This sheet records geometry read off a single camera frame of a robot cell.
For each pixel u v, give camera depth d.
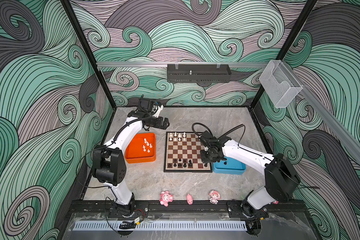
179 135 1.00
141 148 0.95
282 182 0.43
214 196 0.74
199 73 0.96
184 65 0.92
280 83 0.79
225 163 0.88
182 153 0.92
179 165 0.86
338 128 0.57
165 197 0.74
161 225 0.70
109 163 0.46
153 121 0.75
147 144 0.97
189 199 0.76
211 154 0.70
